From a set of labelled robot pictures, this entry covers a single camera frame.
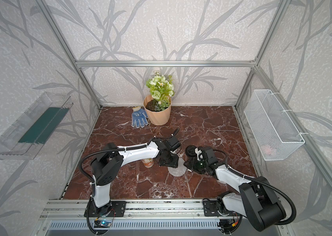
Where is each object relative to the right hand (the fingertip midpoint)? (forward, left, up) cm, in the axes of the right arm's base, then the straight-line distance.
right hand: (186, 164), depth 87 cm
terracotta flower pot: (+33, +18, +12) cm, 39 cm away
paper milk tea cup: (-1, +22, +5) cm, 23 cm away
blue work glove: (+41, +35, -2) cm, 54 cm away
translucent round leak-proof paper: (-3, +5, -2) cm, 6 cm away
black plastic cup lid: (+9, -3, -1) cm, 10 cm away
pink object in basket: (-1, -40, +18) cm, 44 cm away
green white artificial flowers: (+40, +15, +25) cm, 49 cm away
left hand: (-2, +6, 0) cm, 6 cm away
